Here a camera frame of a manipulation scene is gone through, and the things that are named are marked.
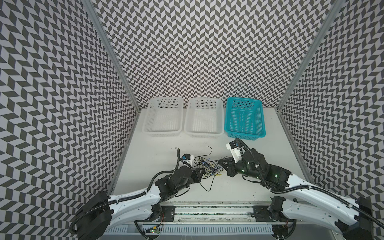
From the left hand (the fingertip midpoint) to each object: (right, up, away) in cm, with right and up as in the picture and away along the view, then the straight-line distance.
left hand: (207, 170), depth 77 cm
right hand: (+5, +7, -7) cm, 11 cm away
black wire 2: (+1, +2, -3) cm, 4 cm away
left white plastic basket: (-32, +29, +38) cm, 58 cm away
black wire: (+2, -6, -1) cm, 7 cm away
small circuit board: (-24, -24, -9) cm, 36 cm away
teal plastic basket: (+30, +28, +35) cm, 54 cm away
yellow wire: (+1, +2, -3) cm, 4 cm away
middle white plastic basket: (0, +28, +35) cm, 45 cm away
